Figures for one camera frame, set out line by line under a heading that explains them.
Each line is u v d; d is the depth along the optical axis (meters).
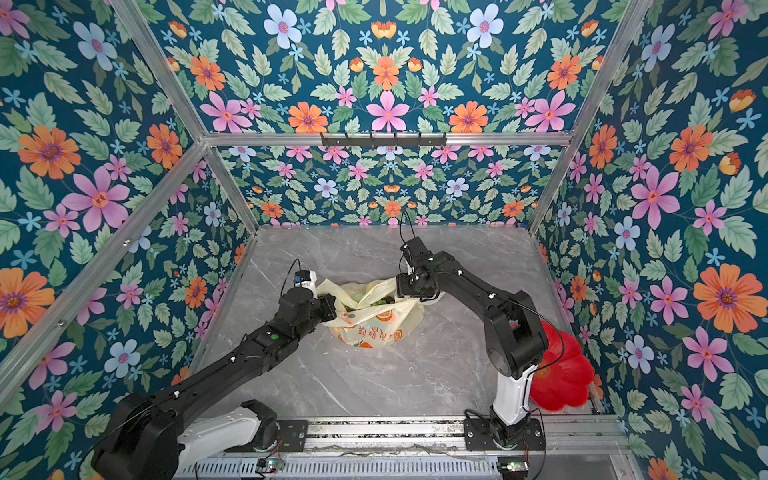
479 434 0.74
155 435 0.39
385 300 0.90
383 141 0.92
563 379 0.81
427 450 0.72
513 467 0.70
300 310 0.63
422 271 0.66
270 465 0.70
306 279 0.74
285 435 0.73
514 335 0.48
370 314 0.84
